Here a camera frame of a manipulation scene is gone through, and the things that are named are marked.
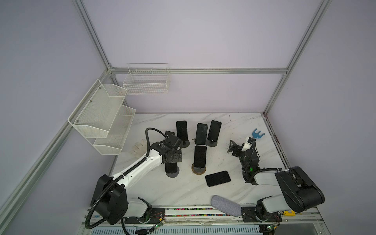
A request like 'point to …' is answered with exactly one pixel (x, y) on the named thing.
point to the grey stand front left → (174, 174)
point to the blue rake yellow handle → (256, 135)
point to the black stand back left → (168, 132)
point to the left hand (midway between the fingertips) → (170, 159)
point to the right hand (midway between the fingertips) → (233, 142)
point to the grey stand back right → (211, 143)
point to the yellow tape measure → (290, 213)
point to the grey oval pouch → (227, 206)
